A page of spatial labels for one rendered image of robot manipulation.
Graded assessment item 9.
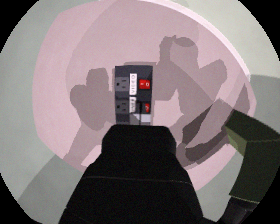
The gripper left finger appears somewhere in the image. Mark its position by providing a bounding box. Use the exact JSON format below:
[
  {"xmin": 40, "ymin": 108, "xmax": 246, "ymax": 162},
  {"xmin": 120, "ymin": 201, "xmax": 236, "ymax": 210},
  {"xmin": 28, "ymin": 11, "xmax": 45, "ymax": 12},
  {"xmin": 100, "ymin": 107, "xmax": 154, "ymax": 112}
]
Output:
[{"xmin": 130, "ymin": 103, "xmax": 141, "ymax": 125}]

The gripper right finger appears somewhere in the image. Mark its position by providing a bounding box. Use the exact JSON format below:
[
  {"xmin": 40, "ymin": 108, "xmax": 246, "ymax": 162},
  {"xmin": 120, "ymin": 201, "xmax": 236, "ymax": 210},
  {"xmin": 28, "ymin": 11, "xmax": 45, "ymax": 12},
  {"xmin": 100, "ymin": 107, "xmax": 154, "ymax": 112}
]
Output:
[{"xmin": 140, "ymin": 103, "xmax": 151, "ymax": 126}]

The black power strip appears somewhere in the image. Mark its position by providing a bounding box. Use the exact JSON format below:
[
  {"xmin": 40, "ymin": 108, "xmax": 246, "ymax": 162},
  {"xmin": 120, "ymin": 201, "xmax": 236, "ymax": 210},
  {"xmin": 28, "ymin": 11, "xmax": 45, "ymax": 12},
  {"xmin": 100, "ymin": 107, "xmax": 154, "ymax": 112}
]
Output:
[{"xmin": 115, "ymin": 65, "xmax": 153, "ymax": 125}]

